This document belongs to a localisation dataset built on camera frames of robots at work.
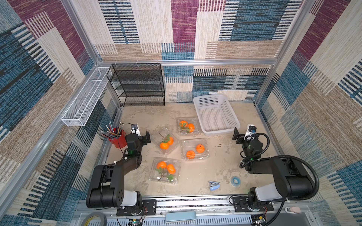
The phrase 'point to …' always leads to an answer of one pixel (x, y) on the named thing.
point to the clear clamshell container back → (193, 120)
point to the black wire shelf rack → (139, 84)
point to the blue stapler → (214, 185)
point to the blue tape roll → (235, 181)
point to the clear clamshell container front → (154, 176)
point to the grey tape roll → (96, 213)
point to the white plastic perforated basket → (216, 115)
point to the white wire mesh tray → (78, 113)
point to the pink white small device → (294, 210)
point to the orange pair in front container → (162, 168)
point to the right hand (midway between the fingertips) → (244, 130)
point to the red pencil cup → (116, 135)
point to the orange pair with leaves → (185, 126)
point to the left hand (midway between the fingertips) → (140, 132)
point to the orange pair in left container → (168, 141)
